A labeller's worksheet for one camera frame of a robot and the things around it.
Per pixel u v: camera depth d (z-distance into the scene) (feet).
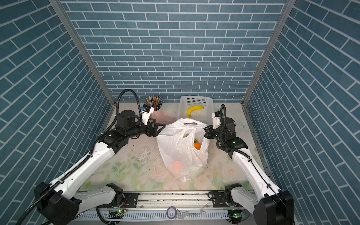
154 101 3.33
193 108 3.78
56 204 1.20
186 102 3.79
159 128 2.19
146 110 2.07
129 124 1.87
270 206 1.24
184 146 2.47
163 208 2.37
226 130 1.90
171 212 2.32
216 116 2.31
